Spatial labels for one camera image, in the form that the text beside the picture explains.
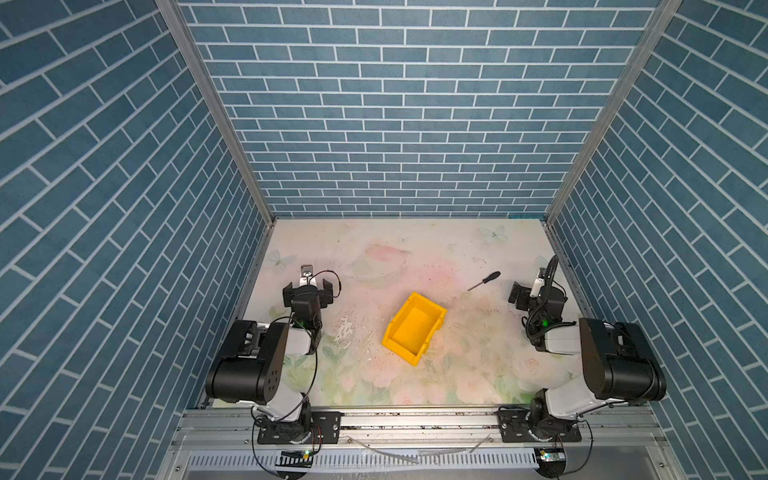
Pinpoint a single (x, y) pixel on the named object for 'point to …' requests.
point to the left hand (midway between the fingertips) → (308, 280)
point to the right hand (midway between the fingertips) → (531, 282)
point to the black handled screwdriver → (492, 276)
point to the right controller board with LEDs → (551, 455)
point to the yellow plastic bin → (412, 328)
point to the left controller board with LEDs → (295, 458)
